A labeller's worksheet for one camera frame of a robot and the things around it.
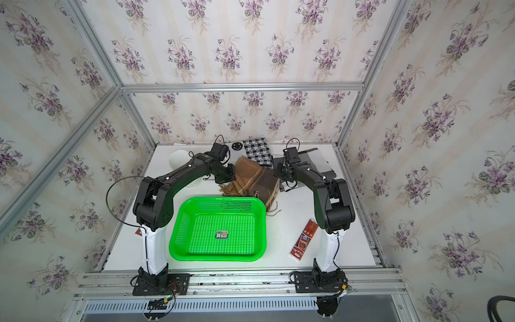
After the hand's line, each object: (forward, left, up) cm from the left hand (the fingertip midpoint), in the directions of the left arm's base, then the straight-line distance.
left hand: (238, 178), depth 95 cm
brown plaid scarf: (+3, -7, -5) cm, 9 cm away
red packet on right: (-29, -28, -6) cm, 41 cm away
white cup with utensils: (+8, +28, +6) cm, 30 cm away
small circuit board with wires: (-49, +27, -10) cm, 57 cm away
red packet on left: (-23, +42, -8) cm, 49 cm away
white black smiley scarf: (+22, +2, -3) cm, 23 cm away
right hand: (+4, -20, -1) cm, 21 cm away
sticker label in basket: (-25, +6, -8) cm, 27 cm away
